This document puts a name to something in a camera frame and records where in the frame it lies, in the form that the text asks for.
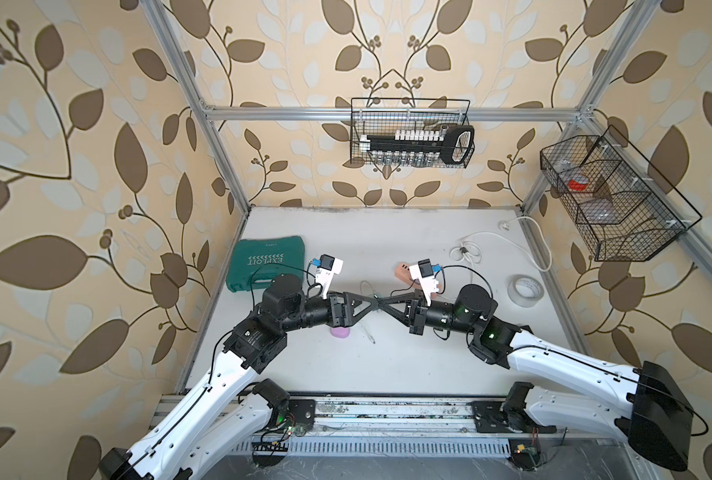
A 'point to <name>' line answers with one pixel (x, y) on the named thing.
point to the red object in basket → (572, 184)
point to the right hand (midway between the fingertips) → (379, 305)
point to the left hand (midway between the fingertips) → (364, 301)
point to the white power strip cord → (470, 253)
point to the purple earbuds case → (340, 332)
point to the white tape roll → (520, 299)
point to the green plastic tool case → (255, 262)
